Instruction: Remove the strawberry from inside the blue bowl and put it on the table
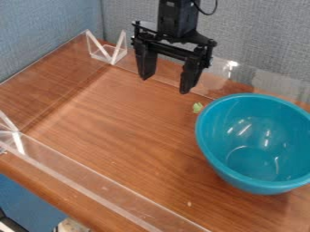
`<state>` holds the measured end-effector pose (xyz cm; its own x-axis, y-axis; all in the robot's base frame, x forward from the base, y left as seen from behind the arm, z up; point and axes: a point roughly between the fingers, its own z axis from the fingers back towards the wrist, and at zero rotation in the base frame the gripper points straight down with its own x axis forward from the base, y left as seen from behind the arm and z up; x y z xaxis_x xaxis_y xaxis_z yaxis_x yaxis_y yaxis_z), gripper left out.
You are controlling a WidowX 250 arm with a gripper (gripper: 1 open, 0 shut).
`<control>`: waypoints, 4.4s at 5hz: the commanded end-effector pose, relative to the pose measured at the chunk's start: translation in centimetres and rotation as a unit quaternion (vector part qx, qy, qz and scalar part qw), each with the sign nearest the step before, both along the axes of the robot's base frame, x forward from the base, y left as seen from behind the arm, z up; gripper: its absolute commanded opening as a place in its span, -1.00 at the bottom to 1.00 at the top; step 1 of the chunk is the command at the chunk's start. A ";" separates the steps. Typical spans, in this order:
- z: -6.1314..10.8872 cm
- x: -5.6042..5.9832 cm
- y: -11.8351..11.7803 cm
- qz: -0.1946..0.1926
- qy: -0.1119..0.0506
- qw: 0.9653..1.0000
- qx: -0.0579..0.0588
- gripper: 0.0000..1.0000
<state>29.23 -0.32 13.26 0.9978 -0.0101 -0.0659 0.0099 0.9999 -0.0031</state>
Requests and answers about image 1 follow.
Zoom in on clear acrylic back barrier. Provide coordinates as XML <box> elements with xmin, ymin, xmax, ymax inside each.
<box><xmin>85</xmin><ymin>29</ymin><xmax>310</xmax><ymax>107</ymax></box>

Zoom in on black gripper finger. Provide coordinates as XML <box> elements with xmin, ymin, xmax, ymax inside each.
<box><xmin>134</xmin><ymin>39</ymin><xmax>158</xmax><ymax>80</ymax></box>
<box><xmin>179</xmin><ymin>46</ymin><xmax>206</xmax><ymax>94</ymax></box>

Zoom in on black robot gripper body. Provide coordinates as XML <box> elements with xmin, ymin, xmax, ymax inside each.
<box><xmin>133</xmin><ymin>0</ymin><xmax>218</xmax><ymax>67</ymax></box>

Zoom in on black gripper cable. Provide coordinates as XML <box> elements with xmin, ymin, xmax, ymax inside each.
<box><xmin>191</xmin><ymin>0</ymin><xmax>219</xmax><ymax>16</ymax></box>

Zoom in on blue plastic bowl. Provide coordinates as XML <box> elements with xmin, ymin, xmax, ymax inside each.
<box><xmin>195</xmin><ymin>93</ymin><xmax>310</xmax><ymax>195</ymax></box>

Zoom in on clear acrylic front barrier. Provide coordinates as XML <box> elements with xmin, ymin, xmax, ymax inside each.
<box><xmin>0</xmin><ymin>111</ymin><xmax>211</xmax><ymax>232</ymax></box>

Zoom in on red toy strawberry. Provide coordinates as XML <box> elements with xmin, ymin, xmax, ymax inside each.
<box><xmin>193</xmin><ymin>102</ymin><xmax>203</xmax><ymax>113</ymax></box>

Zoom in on clear acrylic barrier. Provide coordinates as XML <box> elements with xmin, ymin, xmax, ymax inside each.
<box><xmin>85</xmin><ymin>29</ymin><xmax>310</xmax><ymax>107</ymax></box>
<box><xmin>0</xmin><ymin>111</ymin><xmax>211</xmax><ymax>232</ymax></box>

